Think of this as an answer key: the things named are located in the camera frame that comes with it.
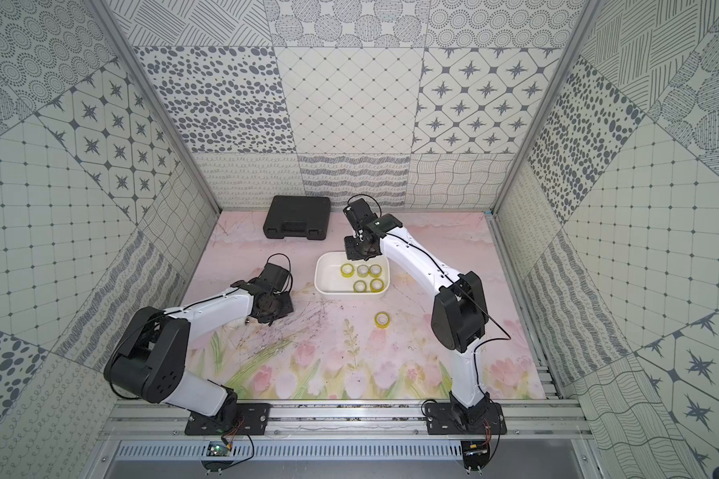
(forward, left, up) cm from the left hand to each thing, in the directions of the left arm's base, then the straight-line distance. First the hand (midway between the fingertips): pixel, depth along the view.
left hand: (287, 305), depth 92 cm
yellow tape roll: (+14, -18, -1) cm, 23 cm away
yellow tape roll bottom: (+9, -28, -2) cm, 30 cm away
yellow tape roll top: (+14, -28, -1) cm, 31 cm away
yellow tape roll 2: (+8, -23, -2) cm, 24 cm away
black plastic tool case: (+39, +4, 0) cm, 39 cm away
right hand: (+11, -23, +13) cm, 28 cm away
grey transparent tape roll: (+15, -23, -2) cm, 28 cm away
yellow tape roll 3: (-3, -30, -3) cm, 31 cm away
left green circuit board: (-37, +10, -4) cm, 38 cm away
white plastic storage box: (+13, -14, -2) cm, 19 cm away
